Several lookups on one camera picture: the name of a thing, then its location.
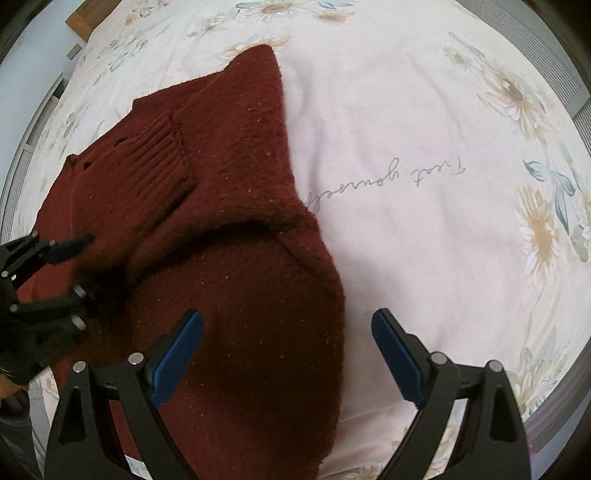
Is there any dark red knit sweater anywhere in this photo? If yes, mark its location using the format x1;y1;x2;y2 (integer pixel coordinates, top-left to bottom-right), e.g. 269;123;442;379
19;45;345;479

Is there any white radiator cover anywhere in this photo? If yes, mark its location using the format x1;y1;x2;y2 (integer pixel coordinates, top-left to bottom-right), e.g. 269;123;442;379
1;74;68;243

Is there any wooden headboard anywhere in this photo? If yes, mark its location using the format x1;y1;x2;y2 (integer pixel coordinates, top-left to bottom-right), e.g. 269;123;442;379
65;0;120;42

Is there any floral white bed duvet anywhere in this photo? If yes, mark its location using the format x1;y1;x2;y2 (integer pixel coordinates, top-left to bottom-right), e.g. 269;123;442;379
11;1;590;479

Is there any wall power socket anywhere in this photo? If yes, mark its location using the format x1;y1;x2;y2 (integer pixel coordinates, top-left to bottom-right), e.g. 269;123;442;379
66;44;82;60

